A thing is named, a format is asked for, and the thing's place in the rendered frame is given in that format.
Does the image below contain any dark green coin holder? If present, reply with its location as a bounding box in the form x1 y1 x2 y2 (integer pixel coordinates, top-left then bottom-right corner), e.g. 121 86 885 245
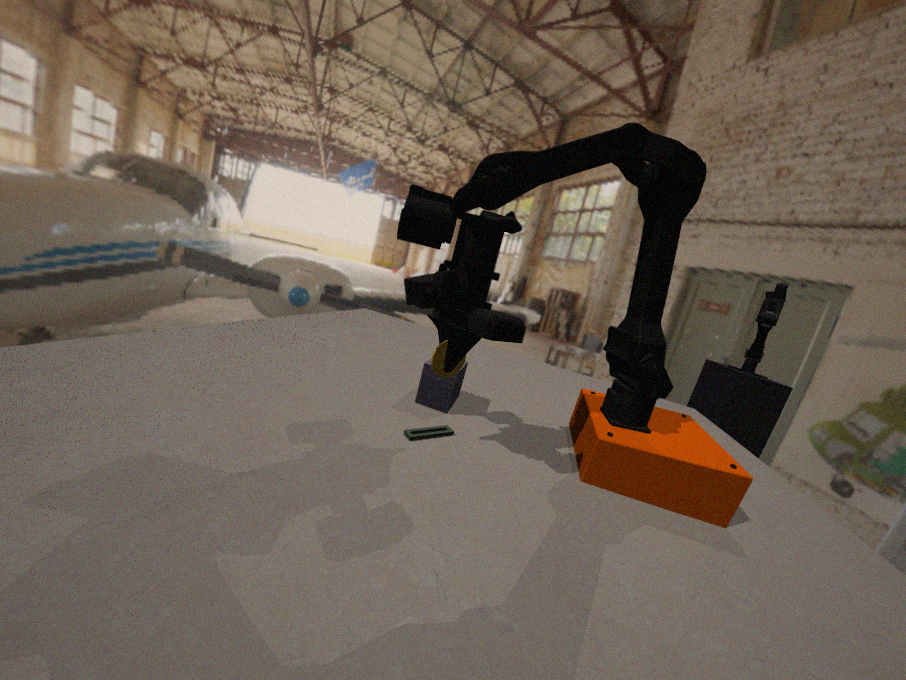
404 425 454 441

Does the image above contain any gold coin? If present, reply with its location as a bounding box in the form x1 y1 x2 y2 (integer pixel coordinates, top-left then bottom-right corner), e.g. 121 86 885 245
431 340 466 378

